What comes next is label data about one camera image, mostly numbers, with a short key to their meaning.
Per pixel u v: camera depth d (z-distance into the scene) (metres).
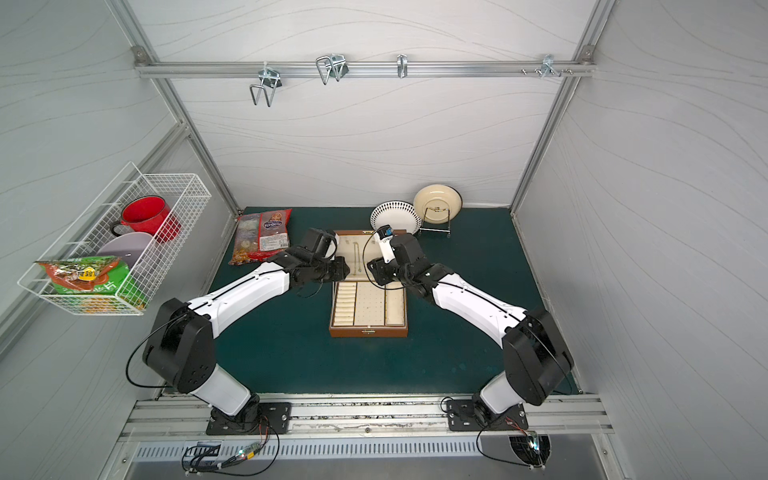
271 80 0.78
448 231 1.12
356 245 0.89
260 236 1.07
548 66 0.76
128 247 0.64
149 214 0.65
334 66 0.77
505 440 0.72
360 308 0.87
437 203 1.04
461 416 0.73
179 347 0.44
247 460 0.68
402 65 0.75
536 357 0.43
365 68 0.77
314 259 0.68
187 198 0.72
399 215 1.18
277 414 0.74
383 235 0.73
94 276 0.54
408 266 0.63
